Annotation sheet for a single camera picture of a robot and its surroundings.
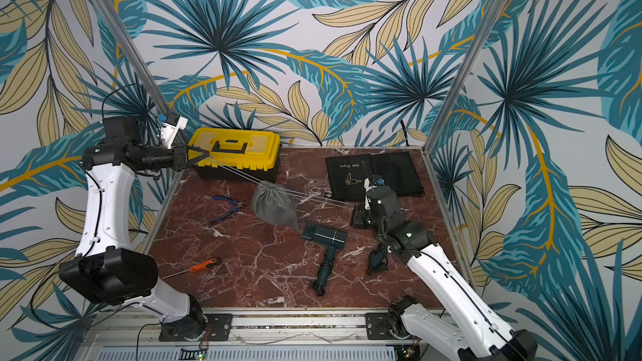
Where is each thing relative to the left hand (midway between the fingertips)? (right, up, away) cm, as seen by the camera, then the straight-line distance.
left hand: (204, 155), depth 70 cm
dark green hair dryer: (+37, -28, +15) cm, 49 cm away
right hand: (+43, -15, +5) cm, 46 cm away
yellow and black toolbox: (+1, +3, +24) cm, 24 cm away
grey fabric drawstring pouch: (+18, -14, +6) cm, 24 cm away
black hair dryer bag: (+44, -6, +40) cm, 60 cm away
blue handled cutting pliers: (0, -17, +28) cm, 33 cm away
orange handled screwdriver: (-4, -35, +13) cm, 38 cm away
